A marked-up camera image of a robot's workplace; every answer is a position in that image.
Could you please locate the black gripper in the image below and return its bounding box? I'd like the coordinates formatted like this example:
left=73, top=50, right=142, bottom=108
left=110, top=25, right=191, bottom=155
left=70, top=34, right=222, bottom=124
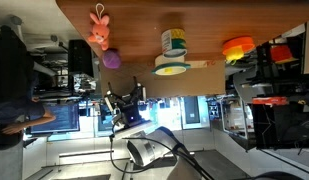
left=104, top=76, right=148, bottom=129

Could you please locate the purple round plush toy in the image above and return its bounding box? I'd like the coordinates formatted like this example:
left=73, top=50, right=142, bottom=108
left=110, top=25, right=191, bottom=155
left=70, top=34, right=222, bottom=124
left=101, top=48, right=122, bottom=70

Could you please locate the pink bunny plush toy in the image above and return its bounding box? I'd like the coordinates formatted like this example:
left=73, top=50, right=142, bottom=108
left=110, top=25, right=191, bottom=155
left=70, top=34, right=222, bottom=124
left=87, top=3, right=111, bottom=52

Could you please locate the yellow plastic toy cup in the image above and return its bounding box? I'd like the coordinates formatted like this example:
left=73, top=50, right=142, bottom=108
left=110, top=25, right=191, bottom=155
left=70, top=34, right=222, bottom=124
left=224, top=45, right=245, bottom=65

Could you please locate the white bowl with teal rim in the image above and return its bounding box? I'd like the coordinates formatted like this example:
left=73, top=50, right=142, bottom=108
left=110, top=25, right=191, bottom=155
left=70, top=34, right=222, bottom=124
left=151, top=54, right=192, bottom=77

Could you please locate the black computer tower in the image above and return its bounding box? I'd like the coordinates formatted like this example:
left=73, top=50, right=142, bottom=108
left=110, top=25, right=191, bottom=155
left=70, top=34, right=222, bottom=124
left=68, top=39, right=95, bottom=78

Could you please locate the brown cardboard box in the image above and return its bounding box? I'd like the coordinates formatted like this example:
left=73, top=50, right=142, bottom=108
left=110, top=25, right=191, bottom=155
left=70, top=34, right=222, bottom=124
left=99, top=60, right=227, bottom=103

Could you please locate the computer monitor with dark screen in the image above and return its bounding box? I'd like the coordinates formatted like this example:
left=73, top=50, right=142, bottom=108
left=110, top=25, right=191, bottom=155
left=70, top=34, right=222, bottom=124
left=29, top=103, right=81, bottom=135

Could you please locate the yellow green corn can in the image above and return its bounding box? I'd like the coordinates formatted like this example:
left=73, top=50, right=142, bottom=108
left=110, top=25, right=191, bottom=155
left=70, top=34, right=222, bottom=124
left=160, top=28, right=188, bottom=58

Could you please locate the person in dark shirt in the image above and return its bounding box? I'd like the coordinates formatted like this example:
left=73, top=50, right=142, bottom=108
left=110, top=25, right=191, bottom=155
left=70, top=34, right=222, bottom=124
left=0, top=24, right=57, bottom=150

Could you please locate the white metal shelf cabinet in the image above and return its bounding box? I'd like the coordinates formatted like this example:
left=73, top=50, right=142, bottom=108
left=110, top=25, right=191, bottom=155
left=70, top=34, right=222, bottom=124
left=219, top=95, right=256, bottom=143

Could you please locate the flat red box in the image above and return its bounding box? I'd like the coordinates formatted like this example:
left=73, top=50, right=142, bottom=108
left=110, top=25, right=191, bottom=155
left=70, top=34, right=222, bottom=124
left=251, top=96, right=290, bottom=107

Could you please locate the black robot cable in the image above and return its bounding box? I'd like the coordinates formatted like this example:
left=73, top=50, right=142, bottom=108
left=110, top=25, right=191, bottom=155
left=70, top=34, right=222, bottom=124
left=108, top=123, right=215, bottom=180

